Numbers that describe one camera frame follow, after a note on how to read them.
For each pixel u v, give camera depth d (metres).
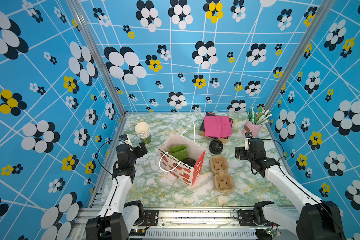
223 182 0.83
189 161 0.82
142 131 0.91
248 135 0.75
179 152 0.71
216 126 1.05
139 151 0.76
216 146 0.95
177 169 0.74
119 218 0.40
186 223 0.72
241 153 0.77
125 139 0.72
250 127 0.97
